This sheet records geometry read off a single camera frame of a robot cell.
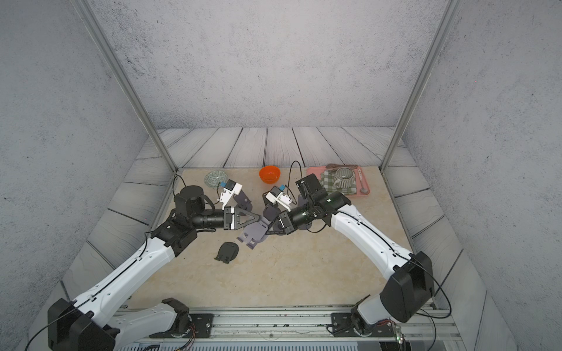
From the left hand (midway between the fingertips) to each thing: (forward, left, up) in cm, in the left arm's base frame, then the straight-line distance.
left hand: (259, 222), depth 64 cm
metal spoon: (+36, -47, -30) cm, 66 cm away
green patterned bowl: (+45, +29, -29) cm, 61 cm away
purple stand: (-2, +1, -3) cm, 4 cm away
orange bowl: (+46, 0, -27) cm, 54 cm away
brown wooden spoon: (+55, -35, -31) cm, 72 cm away
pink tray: (+51, -26, -30) cm, 65 cm away
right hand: (-1, -2, -4) cm, 5 cm away
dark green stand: (+6, +16, -32) cm, 36 cm away
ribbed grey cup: (+38, -37, -22) cm, 57 cm away
